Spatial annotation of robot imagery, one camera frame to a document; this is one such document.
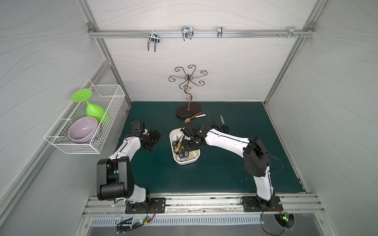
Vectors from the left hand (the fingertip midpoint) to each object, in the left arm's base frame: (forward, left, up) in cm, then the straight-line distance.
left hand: (161, 139), depth 90 cm
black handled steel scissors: (+14, -43, -8) cm, 46 cm away
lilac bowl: (-12, +27, +27) cm, 40 cm away
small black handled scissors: (0, -8, -4) cm, 9 cm away
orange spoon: (+22, -16, -8) cm, 29 cm away
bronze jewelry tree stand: (+31, -17, -7) cm, 36 cm away
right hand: (-5, -16, -1) cm, 17 cm away
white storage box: (+7, -8, -5) cm, 11 cm away
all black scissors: (+15, -36, -7) cm, 40 cm away
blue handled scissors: (-7, -14, -5) cm, 17 cm away
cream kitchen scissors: (-7, -20, -7) cm, 22 cm away
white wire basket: (+12, +26, +24) cm, 37 cm away
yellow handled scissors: (-4, -12, -5) cm, 14 cm away
